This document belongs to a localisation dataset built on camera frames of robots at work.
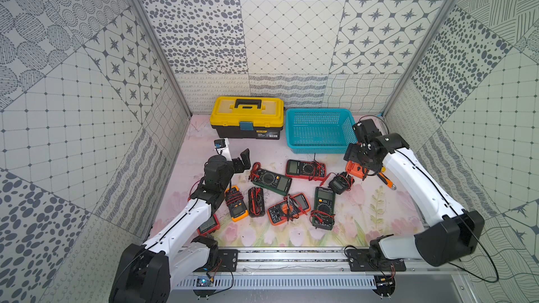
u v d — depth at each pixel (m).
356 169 0.76
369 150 0.55
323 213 0.82
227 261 0.74
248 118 0.96
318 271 0.73
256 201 0.84
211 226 0.78
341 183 0.90
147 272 0.39
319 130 1.15
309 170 0.95
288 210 0.82
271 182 0.92
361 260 0.74
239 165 0.74
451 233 0.39
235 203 0.84
